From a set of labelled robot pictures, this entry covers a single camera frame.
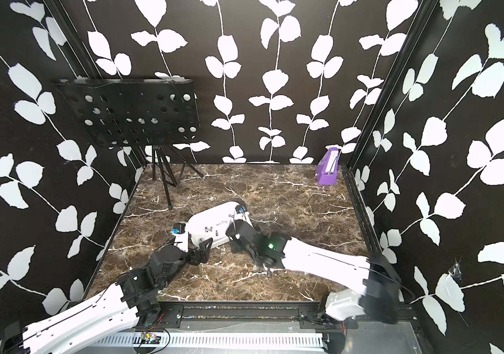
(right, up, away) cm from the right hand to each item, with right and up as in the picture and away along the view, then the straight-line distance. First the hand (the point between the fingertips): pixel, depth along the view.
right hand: (233, 231), depth 75 cm
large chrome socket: (-14, -4, +19) cm, 24 cm away
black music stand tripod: (-32, +28, +15) cm, 45 cm away
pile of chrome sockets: (+13, -18, +8) cm, 23 cm away
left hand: (-10, -2, +2) cm, 11 cm away
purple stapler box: (+43, +24, +32) cm, 59 cm away
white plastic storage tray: (-12, -1, +20) cm, 24 cm away
